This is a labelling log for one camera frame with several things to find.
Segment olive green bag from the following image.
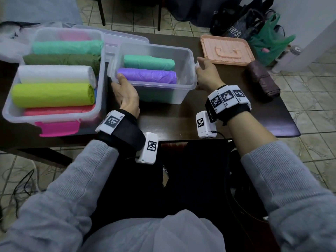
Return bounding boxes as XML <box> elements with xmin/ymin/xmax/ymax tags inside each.
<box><xmin>23</xmin><ymin>54</ymin><xmax>102</xmax><ymax>74</ymax></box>

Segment white bag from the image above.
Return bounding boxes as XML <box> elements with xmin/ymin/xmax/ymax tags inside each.
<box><xmin>17</xmin><ymin>65</ymin><xmax>97</xmax><ymax>88</ymax></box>

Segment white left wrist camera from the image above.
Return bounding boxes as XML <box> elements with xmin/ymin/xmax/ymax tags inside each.
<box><xmin>135</xmin><ymin>132</ymin><xmax>159</xmax><ymax>165</ymax></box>

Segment thick white floor cable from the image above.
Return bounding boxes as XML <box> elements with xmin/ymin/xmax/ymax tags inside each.
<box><xmin>31</xmin><ymin>160</ymin><xmax>40</xmax><ymax>192</ymax></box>

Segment person's right hand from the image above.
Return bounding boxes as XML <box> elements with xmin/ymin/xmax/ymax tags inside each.
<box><xmin>195</xmin><ymin>57</ymin><xmax>226</xmax><ymax>92</ymax></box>

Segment green plastic bag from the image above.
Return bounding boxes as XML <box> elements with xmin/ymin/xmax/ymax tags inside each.
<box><xmin>248</xmin><ymin>13</ymin><xmax>296</xmax><ymax>67</ymax></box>

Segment tangled dark floor cables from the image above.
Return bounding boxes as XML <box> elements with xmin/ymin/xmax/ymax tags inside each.
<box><xmin>0</xmin><ymin>165</ymin><xmax>63</xmax><ymax>231</ymax></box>

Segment black right wristband with markers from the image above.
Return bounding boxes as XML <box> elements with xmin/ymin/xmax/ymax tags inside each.
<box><xmin>205</xmin><ymin>85</ymin><xmax>252</xmax><ymax>126</ymax></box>

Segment black wristband with markers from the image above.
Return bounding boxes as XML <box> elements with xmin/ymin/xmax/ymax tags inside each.
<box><xmin>94</xmin><ymin>109</ymin><xmax>146</xmax><ymax>151</ymax></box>
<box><xmin>205</xmin><ymin>85</ymin><xmax>252</xmax><ymax>126</ymax></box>

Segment translucent zipper bag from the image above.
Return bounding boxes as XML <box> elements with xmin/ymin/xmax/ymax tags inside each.
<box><xmin>0</xmin><ymin>21</ymin><xmax>77</xmax><ymax>63</ymax></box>

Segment black left wristband with markers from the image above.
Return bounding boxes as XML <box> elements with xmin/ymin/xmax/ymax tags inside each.
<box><xmin>94</xmin><ymin>109</ymin><xmax>146</xmax><ymax>151</ymax></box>

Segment pale pink bottle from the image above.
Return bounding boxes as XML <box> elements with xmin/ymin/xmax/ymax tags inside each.
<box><xmin>272</xmin><ymin>45</ymin><xmax>301</xmax><ymax>74</ymax></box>

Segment black chair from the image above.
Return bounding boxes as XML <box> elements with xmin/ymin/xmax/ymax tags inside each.
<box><xmin>92</xmin><ymin>0</ymin><xmax>163</xmax><ymax>31</ymax></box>

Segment clear lid pink handle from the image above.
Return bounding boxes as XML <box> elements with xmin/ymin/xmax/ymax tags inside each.
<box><xmin>73</xmin><ymin>24</ymin><xmax>150</xmax><ymax>63</ymax></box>

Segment yellow-green bag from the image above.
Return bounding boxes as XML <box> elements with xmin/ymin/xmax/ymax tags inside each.
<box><xmin>11</xmin><ymin>83</ymin><xmax>96</xmax><ymax>109</ymax></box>

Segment person's right forearm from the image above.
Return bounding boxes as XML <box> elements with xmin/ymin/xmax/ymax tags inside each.
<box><xmin>227</xmin><ymin>111</ymin><xmax>336</xmax><ymax>252</ymax></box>

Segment blue-grey floor mat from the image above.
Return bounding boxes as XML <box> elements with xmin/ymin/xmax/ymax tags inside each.
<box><xmin>0</xmin><ymin>0</ymin><xmax>83</xmax><ymax>25</ymax></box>

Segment purple bag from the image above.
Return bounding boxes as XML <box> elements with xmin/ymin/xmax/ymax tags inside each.
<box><xmin>117</xmin><ymin>67</ymin><xmax>178</xmax><ymax>84</ymax></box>

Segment small clear plastic bin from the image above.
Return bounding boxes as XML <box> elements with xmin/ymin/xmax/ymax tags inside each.
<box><xmin>110</xmin><ymin>42</ymin><xmax>198</xmax><ymax>105</ymax></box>

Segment person's black trousers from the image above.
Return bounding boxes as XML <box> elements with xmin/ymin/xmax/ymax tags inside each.
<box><xmin>84</xmin><ymin>140</ymin><xmax>279</xmax><ymax>252</ymax></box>

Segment black round stool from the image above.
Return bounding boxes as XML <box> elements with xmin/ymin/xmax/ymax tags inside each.
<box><xmin>224</xmin><ymin>147</ymin><xmax>271</xmax><ymax>223</ymax></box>

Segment brown bag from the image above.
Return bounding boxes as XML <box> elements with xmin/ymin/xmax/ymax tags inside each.
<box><xmin>245</xmin><ymin>60</ymin><xmax>281</xmax><ymax>99</ymax></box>

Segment person's left forearm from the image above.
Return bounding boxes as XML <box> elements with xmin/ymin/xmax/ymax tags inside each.
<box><xmin>0</xmin><ymin>139</ymin><xmax>120</xmax><ymax>252</ymax></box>

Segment red plastic bag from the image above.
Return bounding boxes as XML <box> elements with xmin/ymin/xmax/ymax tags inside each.
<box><xmin>23</xmin><ymin>104</ymin><xmax>96</xmax><ymax>117</ymax></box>

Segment black right camera cable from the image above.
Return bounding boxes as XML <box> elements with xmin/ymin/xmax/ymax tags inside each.
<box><xmin>211</xmin><ymin>131</ymin><xmax>229</xmax><ymax>141</ymax></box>

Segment large clear storage bin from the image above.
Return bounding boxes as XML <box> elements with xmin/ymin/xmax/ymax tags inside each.
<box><xmin>2</xmin><ymin>27</ymin><xmax>106</xmax><ymax>137</ymax></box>

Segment person's left hand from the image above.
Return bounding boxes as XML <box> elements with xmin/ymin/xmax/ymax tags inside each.
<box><xmin>111</xmin><ymin>73</ymin><xmax>141</xmax><ymax>119</ymax></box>

